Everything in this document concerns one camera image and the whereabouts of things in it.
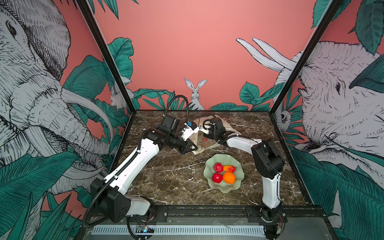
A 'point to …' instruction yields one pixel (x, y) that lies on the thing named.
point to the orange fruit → (229, 177)
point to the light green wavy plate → (225, 160)
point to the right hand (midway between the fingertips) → (206, 123)
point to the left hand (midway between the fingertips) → (197, 146)
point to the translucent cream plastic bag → (203, 142)
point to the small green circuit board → (145, 229)
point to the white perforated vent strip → (181, 230)
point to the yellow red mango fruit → (229, 168)
